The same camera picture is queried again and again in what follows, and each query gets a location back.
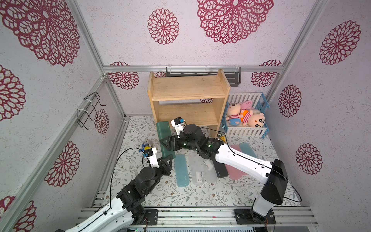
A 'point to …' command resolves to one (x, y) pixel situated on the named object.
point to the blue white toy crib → (242, 131)
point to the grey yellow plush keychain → (149, 144)
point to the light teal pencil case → (245, 148)
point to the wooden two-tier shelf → (196, 100)
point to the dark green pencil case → (164, 131)
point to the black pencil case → (221, 169)
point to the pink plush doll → (234, 116)
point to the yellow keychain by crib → (223, 138)
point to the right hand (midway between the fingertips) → (169, 138)
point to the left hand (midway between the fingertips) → (171, 156)
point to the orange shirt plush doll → (251, 120)
